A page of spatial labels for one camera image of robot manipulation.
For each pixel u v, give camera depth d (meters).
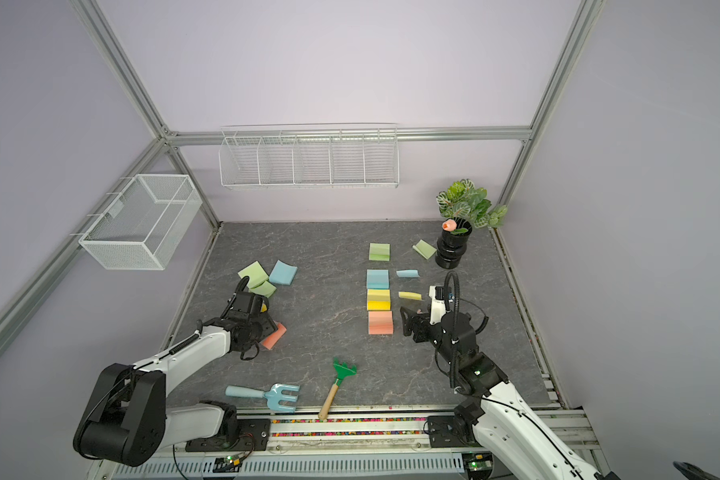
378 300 0.97
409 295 1.00
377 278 1.03
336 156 1.02
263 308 0.76
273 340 0.89
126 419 0.41
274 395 0.79
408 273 1.08
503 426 0.50
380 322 0.91
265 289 1.02
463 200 0.91
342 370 0.85
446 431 0.74
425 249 1.12
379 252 1.10
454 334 0.55
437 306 0.69
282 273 1.05
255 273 1.05
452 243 1.00
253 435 0.74
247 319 0.70
